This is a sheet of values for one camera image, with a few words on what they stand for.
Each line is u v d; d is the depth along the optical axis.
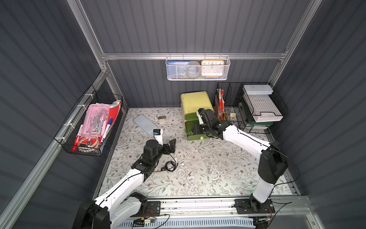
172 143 0.76
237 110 1.19
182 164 0.89
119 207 0.54
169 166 0.89
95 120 0.72
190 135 0.96
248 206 0.73
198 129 0.77
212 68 0.87
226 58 0.89
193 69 0.90
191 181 0.83
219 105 1.16
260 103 0.96
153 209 0.74
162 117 1.12
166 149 0.72
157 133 0.69
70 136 0.63
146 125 1.08
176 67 0.84
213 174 0.85
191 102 0.94
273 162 0.46
